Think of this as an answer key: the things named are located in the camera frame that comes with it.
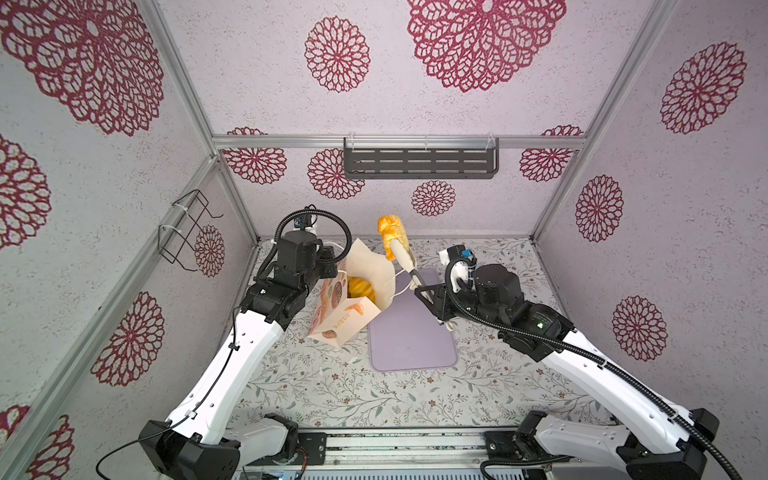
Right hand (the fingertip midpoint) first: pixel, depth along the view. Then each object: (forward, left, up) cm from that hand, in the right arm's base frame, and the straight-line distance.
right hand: (419, 286), depth 65 cm
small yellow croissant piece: (+11, +16, -16) cm, 25 cm away
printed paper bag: (+1, +17, -9) cm, 19 cm away
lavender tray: (+6, +2, -33) cm, 34 cm away
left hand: (+10, +23, -1) cm, 25 cm away
